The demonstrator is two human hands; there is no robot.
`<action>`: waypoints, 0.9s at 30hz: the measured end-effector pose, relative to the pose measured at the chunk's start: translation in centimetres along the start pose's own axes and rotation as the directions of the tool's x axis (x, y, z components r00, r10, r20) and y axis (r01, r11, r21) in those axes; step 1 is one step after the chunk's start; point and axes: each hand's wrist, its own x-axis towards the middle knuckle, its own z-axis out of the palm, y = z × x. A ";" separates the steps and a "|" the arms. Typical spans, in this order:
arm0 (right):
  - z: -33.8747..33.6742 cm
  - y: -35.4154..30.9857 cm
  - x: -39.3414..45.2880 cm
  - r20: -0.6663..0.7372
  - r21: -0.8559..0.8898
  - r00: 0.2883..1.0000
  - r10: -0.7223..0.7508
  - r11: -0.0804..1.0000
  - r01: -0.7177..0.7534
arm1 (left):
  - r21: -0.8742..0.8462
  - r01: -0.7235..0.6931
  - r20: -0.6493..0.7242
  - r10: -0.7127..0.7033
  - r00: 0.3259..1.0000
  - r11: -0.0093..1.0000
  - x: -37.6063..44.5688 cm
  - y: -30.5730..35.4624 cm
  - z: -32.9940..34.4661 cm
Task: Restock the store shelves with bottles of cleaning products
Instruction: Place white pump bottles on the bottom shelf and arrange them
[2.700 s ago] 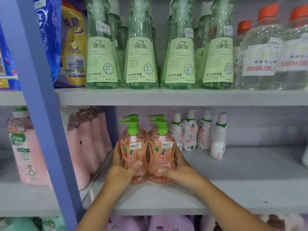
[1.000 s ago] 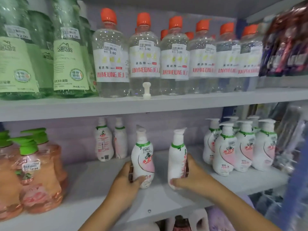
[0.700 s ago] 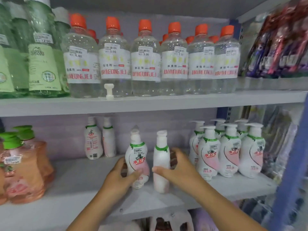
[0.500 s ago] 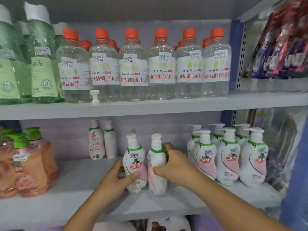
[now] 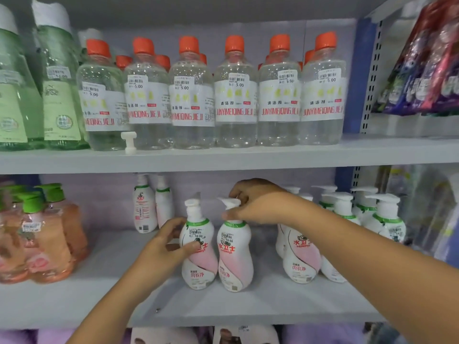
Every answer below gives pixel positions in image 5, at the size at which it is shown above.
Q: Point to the person's right hand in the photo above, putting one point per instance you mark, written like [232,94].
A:
[267,204]

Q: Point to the person's left hand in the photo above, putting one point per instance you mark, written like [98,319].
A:
[157,256]

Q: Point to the person's left thumb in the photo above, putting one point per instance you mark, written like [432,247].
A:
[183,247]

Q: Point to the person's right thumb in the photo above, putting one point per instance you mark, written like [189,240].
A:
[235,213]

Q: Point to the pink-label detergent bottle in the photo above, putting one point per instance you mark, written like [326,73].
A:
[235,261]
[200,268]

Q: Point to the person's right forearm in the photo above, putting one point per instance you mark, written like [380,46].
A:
[365,261]

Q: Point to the person's left forearm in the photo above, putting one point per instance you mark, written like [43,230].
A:
[118,311]

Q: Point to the white capless bottle green band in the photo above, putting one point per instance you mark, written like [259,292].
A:
[164,207]
[144,209]

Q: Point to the grey metal shelf board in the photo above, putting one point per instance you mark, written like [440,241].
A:
[229,155]
[107,297]
[215,8]

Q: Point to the cluster of white pump bottles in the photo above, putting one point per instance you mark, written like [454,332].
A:
[303,257]

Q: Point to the white picture box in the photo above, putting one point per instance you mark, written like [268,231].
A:
[247,336]
[165,336]

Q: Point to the row of clear orange-capped bottles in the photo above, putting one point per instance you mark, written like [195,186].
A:
[235,103]

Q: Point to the orange liquid bottle green cap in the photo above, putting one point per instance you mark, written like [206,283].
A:
[10,191]
[46,247]
[10,250]
[73,229]

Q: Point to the white plastic shelf clip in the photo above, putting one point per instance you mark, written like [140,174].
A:
[128,141]

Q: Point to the purple fluffy towel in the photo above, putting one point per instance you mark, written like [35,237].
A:
[32,337]
[322,334]

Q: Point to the clear plastic hanging packet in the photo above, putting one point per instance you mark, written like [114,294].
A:
[423,211]

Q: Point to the white perforated shelf upright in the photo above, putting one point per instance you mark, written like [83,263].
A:
[373,68]

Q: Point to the purple hanging packet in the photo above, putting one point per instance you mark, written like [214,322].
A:
[401,100]

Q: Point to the blue white hanging packet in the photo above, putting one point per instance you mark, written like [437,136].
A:
[448,240]

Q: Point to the dark red hanging packet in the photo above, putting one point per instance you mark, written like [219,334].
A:
[412,57]

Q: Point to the pink red hanging packet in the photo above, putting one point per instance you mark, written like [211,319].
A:
[444,64]

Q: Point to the blue shelf upright post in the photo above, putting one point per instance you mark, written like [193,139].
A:
[358,75]

